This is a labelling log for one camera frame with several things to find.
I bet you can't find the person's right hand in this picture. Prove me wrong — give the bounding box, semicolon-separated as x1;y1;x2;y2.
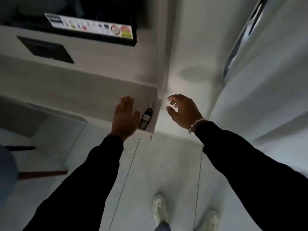
165;94;205;130

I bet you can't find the person's left hand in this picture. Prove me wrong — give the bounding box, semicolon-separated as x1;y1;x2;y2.
110;95;141;142

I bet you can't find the key with black fob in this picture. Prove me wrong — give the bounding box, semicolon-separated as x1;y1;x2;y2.
138;104;154;131

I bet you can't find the person's right forearm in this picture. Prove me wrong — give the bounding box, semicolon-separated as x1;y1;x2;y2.
194;121;308;231

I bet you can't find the person's left forearm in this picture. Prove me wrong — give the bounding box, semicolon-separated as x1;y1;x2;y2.
23;134;124;231

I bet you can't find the person's white left shoe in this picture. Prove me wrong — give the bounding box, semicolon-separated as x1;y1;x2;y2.
153;194;169;228

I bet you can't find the person's white shoe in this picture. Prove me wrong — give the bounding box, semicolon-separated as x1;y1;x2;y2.
153;194;169;228
200;210;220;231

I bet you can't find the person's white right shoe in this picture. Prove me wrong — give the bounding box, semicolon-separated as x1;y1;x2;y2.
200;210;220;231

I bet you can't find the white cabinet door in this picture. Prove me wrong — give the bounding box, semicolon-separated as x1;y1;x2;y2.
209;0;308;177

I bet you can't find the white sticker strip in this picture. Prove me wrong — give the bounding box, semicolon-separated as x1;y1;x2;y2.
44;13;134;40

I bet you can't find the black television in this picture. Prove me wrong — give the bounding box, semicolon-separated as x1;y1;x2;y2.
0;0;138;47

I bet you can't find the blue chair with wooden legs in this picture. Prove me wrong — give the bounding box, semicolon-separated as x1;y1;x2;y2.
0;144;69;209

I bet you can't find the silver chain bracelet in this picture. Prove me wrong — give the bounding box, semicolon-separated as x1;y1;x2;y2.
188;118;207;134

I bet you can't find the grey television wall unit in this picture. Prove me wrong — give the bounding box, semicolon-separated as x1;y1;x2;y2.
0;25;170;140

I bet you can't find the dark door handle strip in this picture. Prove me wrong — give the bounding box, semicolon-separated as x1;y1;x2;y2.
223;0;269;79

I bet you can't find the black rectangular wall plate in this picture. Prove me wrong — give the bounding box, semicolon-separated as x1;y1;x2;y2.
16;35;75;64

